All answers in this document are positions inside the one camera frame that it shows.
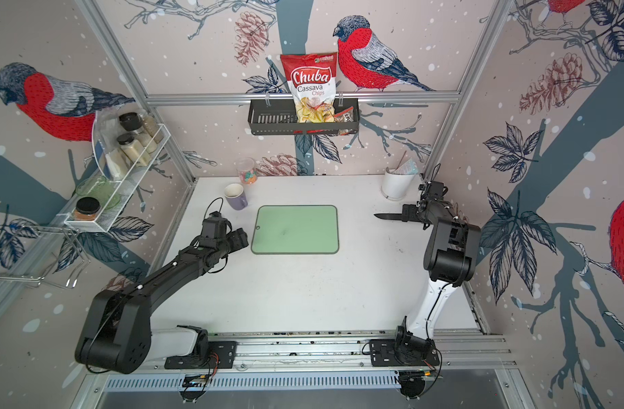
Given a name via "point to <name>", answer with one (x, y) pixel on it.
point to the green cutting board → (295, 229)
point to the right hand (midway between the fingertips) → (416, 210)
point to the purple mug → (235, 196)
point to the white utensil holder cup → (395, 187)
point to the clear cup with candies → (246, 170)
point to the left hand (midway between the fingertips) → (242, 231)
